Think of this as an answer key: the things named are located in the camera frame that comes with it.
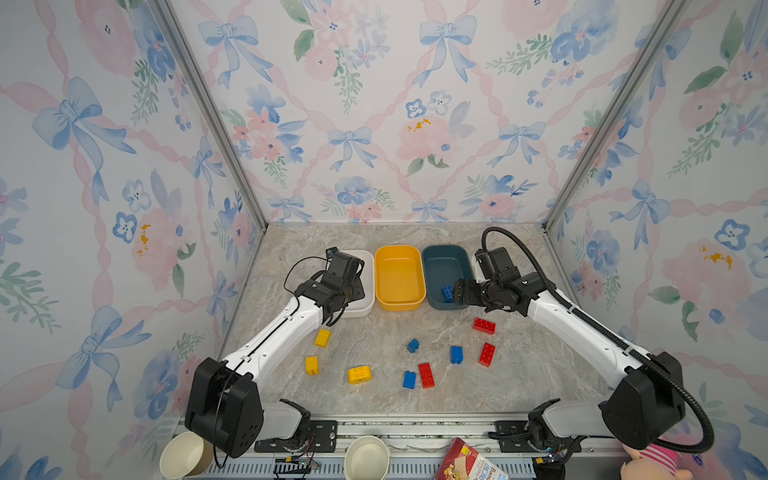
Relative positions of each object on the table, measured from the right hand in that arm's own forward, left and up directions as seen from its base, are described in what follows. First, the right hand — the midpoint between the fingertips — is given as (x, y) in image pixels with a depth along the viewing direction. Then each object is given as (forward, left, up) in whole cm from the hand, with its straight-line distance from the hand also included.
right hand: (464, 291), depth 84 cm
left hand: (+1, +31, +2) cm, 31 cm away
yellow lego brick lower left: (-17, +42, -13) cm, 47 cm away
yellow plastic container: (+13, +18, -12) cm, 25 cm away
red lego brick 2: (-13, -7, -14) cm, 20 cm away
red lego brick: (-3, -8, -14) cm, 17 cm away
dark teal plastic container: (+21, +1, -16) cm, 27 cm away
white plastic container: (0, +29, -9) cm, 30 cm away
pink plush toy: (-38, -39, -9) cm, 55 cm away
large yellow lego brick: (-20, +29, -11) cm, 37 cm away
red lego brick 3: (-19, +11, -14) cm, 26 cm away
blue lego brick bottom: (-20, +15, -15) cm, 29 cm away
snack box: (-39, +4, -11) cm, 40 cm away
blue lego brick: (-13, +2, -14) cm, 19 cm away
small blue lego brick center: (-11, +14, -13) cm, 22 cm away
